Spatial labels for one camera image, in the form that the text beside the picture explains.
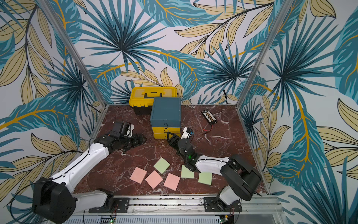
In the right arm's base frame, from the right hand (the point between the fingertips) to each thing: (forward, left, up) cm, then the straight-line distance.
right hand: (169, 134), depth 83 cm
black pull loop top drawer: (+4, +3, +3) cm, 6 cm away
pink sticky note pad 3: (-22, -1, -16) cm, 28 cm away
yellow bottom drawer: (+7, +5, -13) cm, 16 cm away
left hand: (-4, +16, -2) cm, 17 cm away
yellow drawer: (+6, +2, -4) cm, 8 cm away
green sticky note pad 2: (-18, -10, -16) cm, 26 cm away
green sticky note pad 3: (-21, -21, -16) cm, 34 cm away
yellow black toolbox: (+31, +21, +1) cm, 37 cm away
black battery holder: (+24, -31, -14) cm, 41 cm away
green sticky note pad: (-12, +5, -17) cm, 21 cm away
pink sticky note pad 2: (-21, +9, -15) cm, 27 cm away
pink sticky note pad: (-18, +19, -16) cm, 31 cm away
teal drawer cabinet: (+9, +2, +6) cm, 11 cm away
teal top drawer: (+6, +2, +3) cm, 7 cm away
